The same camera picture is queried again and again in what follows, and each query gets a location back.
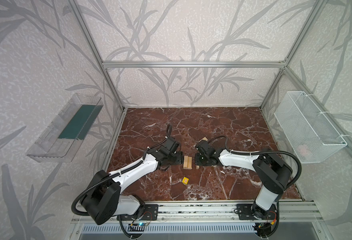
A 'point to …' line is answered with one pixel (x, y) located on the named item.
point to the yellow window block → (185, 180)
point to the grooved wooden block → (204, 138)
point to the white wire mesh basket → (311, 136)
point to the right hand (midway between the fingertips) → (194, 156)
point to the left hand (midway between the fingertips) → (182, 154)
